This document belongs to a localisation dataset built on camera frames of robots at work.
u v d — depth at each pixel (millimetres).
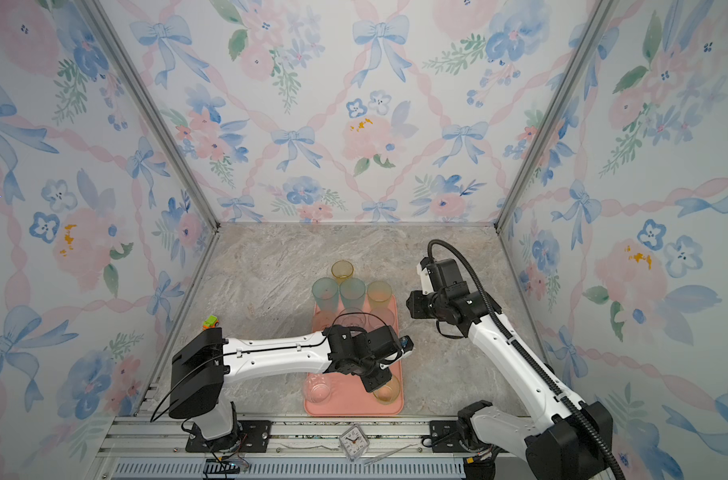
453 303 556
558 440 370
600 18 692
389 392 803
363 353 592
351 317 663
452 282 587
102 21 701
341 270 1051
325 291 960
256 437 741
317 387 811
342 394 802
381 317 663
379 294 980
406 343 685
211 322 916
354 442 718
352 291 975
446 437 731
